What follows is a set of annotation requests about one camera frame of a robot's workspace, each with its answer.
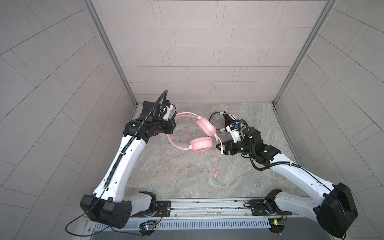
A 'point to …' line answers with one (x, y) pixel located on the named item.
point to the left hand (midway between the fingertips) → (178, 122)
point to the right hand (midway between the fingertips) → (220, 146)
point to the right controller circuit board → (277, 225)
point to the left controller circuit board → (149, 227)
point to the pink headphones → (201, 144)
